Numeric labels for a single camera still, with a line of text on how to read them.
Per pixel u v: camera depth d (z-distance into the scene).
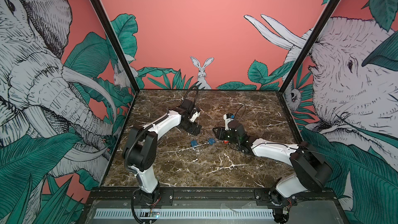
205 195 0.76
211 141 0.93
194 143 0.92
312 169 0.44
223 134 0.78
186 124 0.77
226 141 0.78
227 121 0.80
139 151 0.47
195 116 0.85
